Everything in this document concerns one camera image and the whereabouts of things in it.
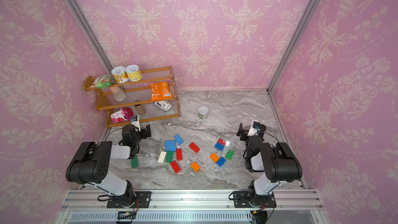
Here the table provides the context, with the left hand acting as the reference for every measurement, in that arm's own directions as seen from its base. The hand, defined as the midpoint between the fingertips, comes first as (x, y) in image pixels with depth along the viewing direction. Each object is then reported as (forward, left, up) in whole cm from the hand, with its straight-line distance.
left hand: (142, 125), depth 96 cm
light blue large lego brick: (-12, -19, -2) cm, 22 cm away
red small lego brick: (-9, -49, -2) cm, 50 cm away
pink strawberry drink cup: (+7, +12, +3) cm, 14 cm away
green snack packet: (+11, +17, +26) cm, 33 cm away
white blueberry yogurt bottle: (+14, -12, +3) cm, 19 cm away
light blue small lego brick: (-8, -23, -2) cm, 25 cm away
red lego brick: (-13, -33, -3) cm, 35 cm away
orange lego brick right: (-18, -44, -3) cm, 48 cm away
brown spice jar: (+11, +4, +3) cm, 12 cm away
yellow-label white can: (+15, 0, +29) cm, 33 cm away
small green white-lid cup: (+9, -38, +3) cm, 39 cm away
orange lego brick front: (-23, -34, -3) cm, 41 cm away
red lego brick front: (-23, -23, -4) cm, 33 cm away
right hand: (-2, -65, +6) cm, 66 cm away
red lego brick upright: (-17, -24, -3) cm, 30 cm away
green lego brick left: (-21, 0, -4) cm, 21 cm away
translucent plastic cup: (+14, +15, +12) cm, 24 cm away
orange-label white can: (+14, +8, +28) cm, 32 cm away
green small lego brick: (-17, -53, -2) cm, 56 cm away
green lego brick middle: (-18, -19, -4) cm, 26 cm away
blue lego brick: (-12, -47, -2) cm, 49 cm away
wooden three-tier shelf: (+15, +3, +14) cm, 21 cm away
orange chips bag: (+18, -10, +13) cm, 24 cm away
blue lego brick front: (-20, -48, -3) cm, 52 cm away
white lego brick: (-18, -15, -4) cm, 23 cm away
